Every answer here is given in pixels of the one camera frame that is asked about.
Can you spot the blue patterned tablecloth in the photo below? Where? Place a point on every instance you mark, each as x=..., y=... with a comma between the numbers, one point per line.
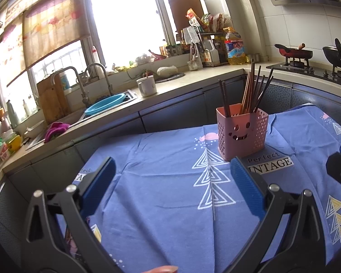
x=173, y=200

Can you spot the wooden cutting board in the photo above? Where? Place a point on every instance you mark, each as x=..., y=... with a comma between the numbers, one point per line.
x=52, y=99

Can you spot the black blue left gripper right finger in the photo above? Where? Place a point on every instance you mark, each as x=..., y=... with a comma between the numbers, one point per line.
x=289, y=236

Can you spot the red frying pan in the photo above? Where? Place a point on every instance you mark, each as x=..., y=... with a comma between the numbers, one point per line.
x=294, y=53

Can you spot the snack bags on rack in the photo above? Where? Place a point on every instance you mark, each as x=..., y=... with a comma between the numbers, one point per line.
x=209, y=23

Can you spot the black gas stove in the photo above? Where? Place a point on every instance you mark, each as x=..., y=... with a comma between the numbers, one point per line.
x=303, y=67

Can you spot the pink perforated utensil holder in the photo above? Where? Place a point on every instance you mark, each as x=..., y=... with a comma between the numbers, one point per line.
x=240, y=135

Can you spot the white cloth on mat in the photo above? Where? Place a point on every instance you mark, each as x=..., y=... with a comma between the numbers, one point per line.
x=165, y=72

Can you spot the white soy sauce jug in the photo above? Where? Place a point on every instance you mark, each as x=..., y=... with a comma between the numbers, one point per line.
x=211, y=55

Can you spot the patterned window curtain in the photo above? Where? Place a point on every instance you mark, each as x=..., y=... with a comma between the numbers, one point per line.
x=35, y=29

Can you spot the brown cardboard panel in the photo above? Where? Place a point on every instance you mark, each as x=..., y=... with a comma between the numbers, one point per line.
x=179, y=10

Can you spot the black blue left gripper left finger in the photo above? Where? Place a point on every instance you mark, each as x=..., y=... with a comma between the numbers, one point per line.
x=57, y=236

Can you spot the black wok with lid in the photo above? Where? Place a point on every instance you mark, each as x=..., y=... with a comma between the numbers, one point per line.
x=333, y=53

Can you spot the wooden chopsticks bundle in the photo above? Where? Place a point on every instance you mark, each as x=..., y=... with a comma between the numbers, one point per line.
x=256, y=86

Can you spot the dark brown chopstick pair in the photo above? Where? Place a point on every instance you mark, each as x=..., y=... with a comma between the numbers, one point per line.
x=224, y=98

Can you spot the person's fingertip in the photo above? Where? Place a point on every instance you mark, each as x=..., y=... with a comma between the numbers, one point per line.
x=163, y=269

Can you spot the yellow cooking oil bottle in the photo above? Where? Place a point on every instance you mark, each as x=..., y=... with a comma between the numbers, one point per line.
x=234, y=47

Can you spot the steel kitchen faucet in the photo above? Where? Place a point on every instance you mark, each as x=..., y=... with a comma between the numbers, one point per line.
x=85, y=96

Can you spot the white mug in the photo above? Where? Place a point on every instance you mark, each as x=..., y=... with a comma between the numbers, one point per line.
x=147, y=86

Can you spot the magenta dish cloth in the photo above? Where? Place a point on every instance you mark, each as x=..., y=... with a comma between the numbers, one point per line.
x=55, y=129

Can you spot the blue plastic basin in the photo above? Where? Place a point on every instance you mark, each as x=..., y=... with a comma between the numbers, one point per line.
x=105, y=104

